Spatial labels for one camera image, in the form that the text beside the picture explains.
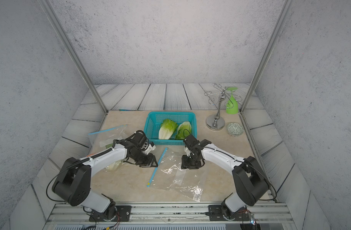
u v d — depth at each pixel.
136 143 0.70
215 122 1.11
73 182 0.44
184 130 0.97
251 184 0.43
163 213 0.74
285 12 0.72
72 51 0.86
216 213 0.72
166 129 0.99
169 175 0.87
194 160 0.71
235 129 1.07
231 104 0.87
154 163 0.80
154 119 1.08
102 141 0.91
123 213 0.73
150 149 0.82
